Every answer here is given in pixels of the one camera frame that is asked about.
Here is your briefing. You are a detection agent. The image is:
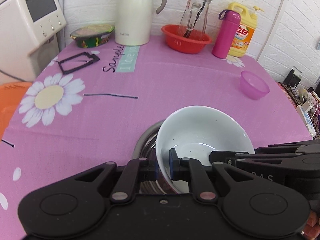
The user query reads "stainless steel bowl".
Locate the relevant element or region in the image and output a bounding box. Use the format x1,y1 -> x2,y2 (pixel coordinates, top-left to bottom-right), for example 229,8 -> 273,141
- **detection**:
132,120 -> 167,194

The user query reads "red white ceramic bowl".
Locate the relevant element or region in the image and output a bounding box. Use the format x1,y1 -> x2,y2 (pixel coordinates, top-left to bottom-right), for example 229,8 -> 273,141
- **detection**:
156,106 -> 254,193

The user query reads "person right hand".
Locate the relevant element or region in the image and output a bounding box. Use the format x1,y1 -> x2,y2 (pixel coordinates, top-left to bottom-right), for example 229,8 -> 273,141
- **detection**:
303,210 -> 320,240

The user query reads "white power strip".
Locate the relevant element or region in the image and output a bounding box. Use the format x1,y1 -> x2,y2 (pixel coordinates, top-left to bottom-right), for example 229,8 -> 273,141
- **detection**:
296,105 -> 316,139

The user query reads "purple floral tablecloth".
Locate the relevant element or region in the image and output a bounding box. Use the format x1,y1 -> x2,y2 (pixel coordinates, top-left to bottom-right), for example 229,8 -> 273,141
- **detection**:
1,36 -> 310,239

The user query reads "black box on bed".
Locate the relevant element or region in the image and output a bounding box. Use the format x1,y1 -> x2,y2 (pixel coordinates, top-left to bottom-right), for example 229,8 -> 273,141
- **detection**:
283,69 -> 301,88

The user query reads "purple plastic bowl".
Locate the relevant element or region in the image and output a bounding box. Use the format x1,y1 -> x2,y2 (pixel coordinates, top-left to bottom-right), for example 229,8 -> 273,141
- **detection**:
240,70 -> 270,100

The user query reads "red plastic basket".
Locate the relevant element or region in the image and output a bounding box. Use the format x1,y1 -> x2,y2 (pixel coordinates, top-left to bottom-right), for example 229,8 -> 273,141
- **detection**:
161,24 -> 212,54

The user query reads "instant noodle bowl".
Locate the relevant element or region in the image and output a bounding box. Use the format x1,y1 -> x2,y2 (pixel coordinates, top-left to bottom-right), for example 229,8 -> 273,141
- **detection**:
70,23 -> 114,48

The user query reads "black spoon in carafe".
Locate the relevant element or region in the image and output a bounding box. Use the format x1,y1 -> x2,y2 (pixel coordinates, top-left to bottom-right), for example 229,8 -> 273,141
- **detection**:
183,0 -> 212,38

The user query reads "orange plastic basin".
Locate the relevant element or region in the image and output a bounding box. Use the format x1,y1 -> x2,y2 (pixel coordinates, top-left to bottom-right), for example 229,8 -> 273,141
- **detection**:
0,82 -> 32,139

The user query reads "yellow detergent bottle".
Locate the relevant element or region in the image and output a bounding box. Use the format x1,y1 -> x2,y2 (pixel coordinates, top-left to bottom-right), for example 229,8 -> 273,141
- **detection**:
228,2 -> 264,57

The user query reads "white thermal jug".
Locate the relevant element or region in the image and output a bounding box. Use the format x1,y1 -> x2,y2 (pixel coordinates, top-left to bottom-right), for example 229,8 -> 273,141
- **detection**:
114,0 -> 168,46

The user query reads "pink thermos bottle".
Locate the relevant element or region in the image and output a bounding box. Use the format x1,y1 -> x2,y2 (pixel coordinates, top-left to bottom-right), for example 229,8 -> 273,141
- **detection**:
212,9 -> 241,59

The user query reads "glass carafe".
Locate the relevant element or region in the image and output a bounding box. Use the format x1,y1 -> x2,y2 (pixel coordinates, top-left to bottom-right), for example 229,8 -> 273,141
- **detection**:
177,0 -> 213,39

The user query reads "white countertop appliance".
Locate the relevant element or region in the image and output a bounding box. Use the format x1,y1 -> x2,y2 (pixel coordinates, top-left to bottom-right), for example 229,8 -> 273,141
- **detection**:
1,0 -> 66,84

